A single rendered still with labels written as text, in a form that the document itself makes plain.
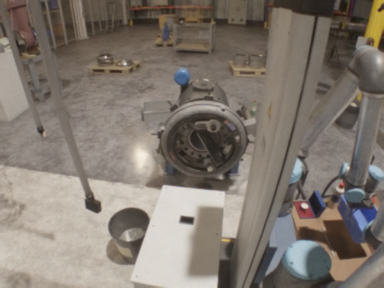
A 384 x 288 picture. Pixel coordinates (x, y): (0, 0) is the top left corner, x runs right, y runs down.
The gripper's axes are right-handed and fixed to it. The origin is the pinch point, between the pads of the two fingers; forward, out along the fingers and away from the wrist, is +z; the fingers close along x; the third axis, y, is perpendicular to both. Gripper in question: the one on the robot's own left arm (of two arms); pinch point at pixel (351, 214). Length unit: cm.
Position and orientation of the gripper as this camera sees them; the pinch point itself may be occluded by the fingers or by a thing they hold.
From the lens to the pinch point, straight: 159.8
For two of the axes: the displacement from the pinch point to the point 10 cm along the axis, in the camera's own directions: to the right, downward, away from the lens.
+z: 0.0, 8.3, 5.6
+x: -10.0, -0.2, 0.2
